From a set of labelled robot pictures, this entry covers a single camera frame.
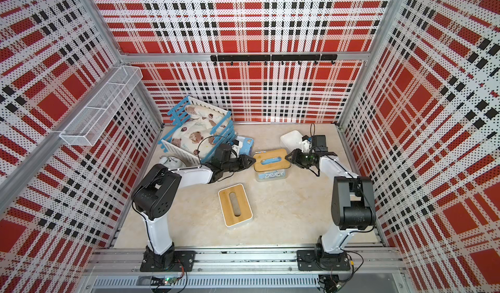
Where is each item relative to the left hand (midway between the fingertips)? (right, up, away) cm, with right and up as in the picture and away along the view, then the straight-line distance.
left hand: (257, 160), depth 93 cm
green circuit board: (-38, -43, -21) cm, 62 cm away
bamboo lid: (+12, -2, -2) cm, 13 cm away
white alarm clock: (-40, -1, -4) cm, 40 cm away
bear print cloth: (-34, +12, +11) cm, 38 cm away
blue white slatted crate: (-18, +14, +9) cm, 24 cm away
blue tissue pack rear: (-6, +6, +10) cm, 13 cm away
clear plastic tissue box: (+8, -7, -1) cm, 11 cm away
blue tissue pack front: (+7, 0, +2) cm, 7 cm away
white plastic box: (+20, +10, +21) cm, 31 cm away
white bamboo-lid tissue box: (-9, -20, -10) cm, 25 cm away
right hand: (+16, +2, -1) cm, 16 cm away
